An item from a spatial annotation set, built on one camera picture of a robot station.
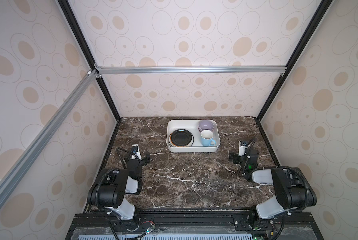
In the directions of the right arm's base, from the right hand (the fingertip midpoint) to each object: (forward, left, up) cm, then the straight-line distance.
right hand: (238, 149), depth 95 cm
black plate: (+11, +37, -1) cm, 38 cm away
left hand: (-2, +60, +7) cm, 60 cm away
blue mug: (+10, +19, +2) cm, 22 cm away
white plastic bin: (+23, +28, -3) cm, 36 cm away
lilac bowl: (+20, +19, +2) cm, 28 cm away
